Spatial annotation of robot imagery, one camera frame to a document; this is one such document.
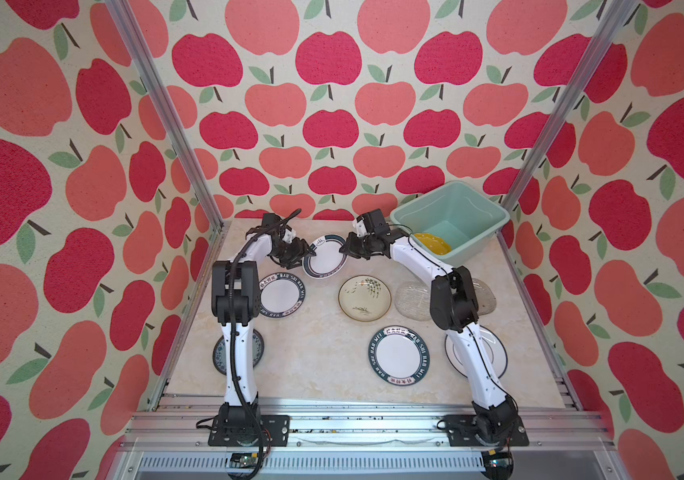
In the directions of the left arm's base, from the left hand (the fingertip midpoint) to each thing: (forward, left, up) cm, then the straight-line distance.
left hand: (314, 257), depth 104 cm
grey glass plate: (-15, -58, -5) cm, 60 cm away
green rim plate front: (-33, -26, -6) cm, 43 cm away
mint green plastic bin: (+18, -54, +4) cm, 57 cm away
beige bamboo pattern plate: (-13, -18, -7) cm, 23 cm away
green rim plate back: (-1, -5, -1) cm, 5 cm away
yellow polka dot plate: (+10, -46, -4) cm, 47 cm away
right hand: (+1, -11, +4) cm, 11 cm away
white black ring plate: (-32, -55, -5) cm, 64 cm away
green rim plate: (-10, +12, -8) cm, 18 cm away
